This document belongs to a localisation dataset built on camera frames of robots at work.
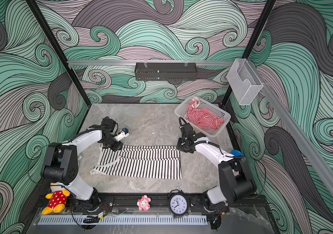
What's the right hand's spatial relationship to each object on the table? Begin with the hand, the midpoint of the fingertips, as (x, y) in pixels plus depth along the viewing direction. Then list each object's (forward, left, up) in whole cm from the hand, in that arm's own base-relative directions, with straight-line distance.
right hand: (180, 147), depth 89 cm
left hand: (+1, +39, -1) cm, 39 cm away
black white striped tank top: (-8, +23, -5) cm, 25 cm away
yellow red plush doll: (-31, +62, +2) cm, 69 cm away
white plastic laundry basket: (+31, -3, -2) cm, 31 cm away
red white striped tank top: (+26, -19, -2) cm, 32 cm away
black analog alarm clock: (-30, +3, -2) cm, 30 cm away
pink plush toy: (-30, +20, -2) cm, 36 cm away
